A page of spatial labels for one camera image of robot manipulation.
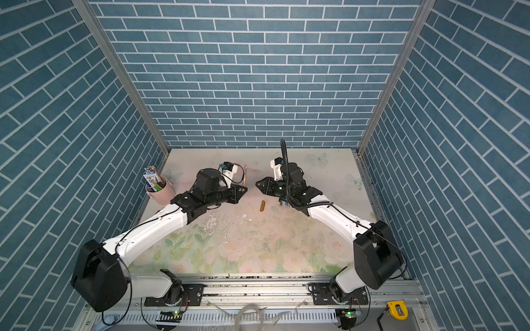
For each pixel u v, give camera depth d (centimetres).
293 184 63
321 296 74
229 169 72
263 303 74
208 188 61
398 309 69
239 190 71
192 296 74
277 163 74
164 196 94
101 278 40
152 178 87
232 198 71
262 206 98
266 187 71
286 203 98
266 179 74
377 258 43
